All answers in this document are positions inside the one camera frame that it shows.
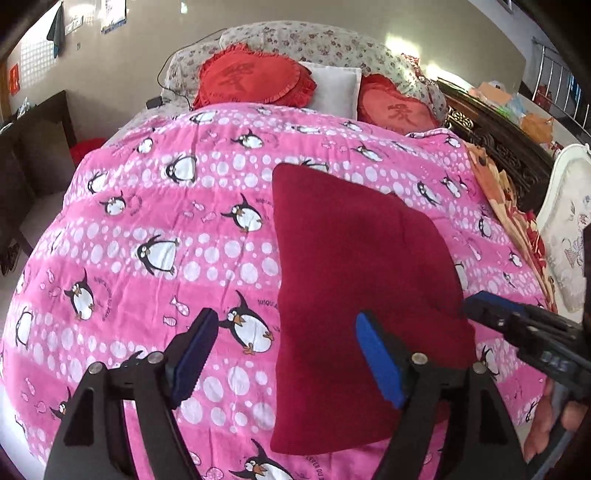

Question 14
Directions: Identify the white square pillow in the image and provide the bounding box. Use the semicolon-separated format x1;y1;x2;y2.
301;62;363;120

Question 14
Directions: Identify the pink penguin blanket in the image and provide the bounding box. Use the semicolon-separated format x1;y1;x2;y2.
1;104;544;479

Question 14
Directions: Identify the metal stair railing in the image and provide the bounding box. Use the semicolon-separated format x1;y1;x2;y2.
532;38;590;143

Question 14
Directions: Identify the white ornate chair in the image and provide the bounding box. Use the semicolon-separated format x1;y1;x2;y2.
537;144;590;321

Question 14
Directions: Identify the floral long pillow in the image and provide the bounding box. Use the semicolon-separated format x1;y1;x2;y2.
161;21;448;122

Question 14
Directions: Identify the dark red garment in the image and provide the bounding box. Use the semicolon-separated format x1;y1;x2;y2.
270;164;476;455

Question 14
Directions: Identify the red heart pillow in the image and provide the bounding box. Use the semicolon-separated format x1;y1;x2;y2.
193;43;317;109
358;74;441;135

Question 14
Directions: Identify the red heart pillow left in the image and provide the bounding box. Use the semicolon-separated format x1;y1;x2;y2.
193;43;317;109

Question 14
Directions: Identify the dark wooden nightstand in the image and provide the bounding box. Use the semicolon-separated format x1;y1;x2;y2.
1;90;77;255

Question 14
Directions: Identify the red heart pillow right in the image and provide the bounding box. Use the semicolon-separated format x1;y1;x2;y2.
358;74;441;135

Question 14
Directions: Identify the dark wooden carved headboard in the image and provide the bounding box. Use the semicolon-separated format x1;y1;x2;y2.
437;80;554;213

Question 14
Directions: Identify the person's right hand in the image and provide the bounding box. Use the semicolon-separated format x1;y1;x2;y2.
523;377;588;462

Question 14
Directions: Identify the orange patterned blanket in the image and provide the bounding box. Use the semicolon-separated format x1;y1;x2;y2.
465;142;558;313

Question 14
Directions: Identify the black charger cable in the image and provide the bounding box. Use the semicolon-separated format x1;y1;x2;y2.
146;28;228;111

